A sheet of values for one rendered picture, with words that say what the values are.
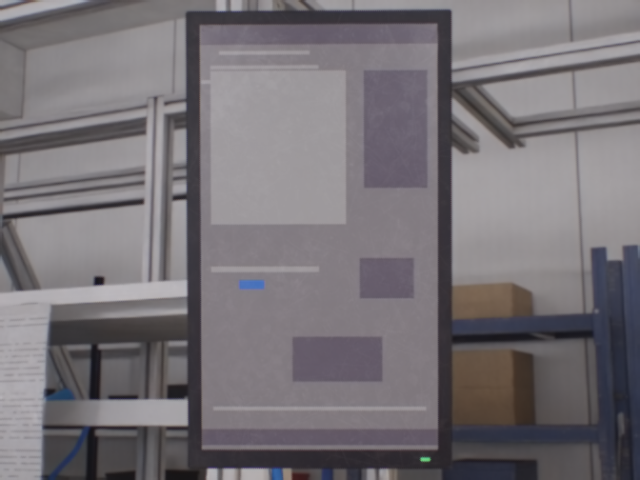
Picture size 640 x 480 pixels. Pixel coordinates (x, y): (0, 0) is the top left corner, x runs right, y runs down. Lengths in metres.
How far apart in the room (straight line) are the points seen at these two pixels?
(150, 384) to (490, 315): 2.41
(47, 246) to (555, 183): 3.09
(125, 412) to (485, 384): 2.85
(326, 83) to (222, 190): 0.17
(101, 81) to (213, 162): 5.13
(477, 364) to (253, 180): 3.26
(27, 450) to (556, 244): 3.52
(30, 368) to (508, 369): 2.94
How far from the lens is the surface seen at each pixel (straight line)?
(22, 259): 2.69
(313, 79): 1.10
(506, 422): 4.26
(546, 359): 4.71
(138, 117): 2.27
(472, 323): 4.29
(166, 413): 1.55
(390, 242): 1.10
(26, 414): 1.58
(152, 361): 2.14
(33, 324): 1.59
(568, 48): 1.98
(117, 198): 2.88
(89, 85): 6.28
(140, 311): 1.59
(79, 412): 1.65
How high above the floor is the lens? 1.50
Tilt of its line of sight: 10 degrees up
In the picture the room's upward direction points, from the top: straight up
